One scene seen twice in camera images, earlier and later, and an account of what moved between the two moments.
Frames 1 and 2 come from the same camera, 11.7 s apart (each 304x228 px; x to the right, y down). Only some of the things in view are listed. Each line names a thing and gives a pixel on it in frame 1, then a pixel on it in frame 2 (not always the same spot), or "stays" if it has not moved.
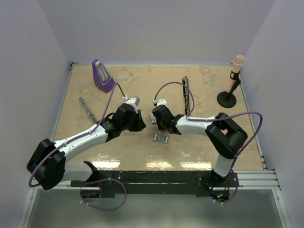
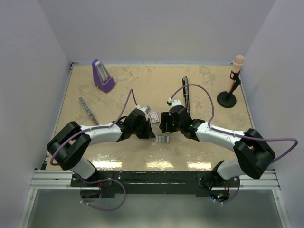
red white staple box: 153,118 stays
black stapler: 186,94 stays
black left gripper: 140,124 to 148,132
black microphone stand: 226,99 stays
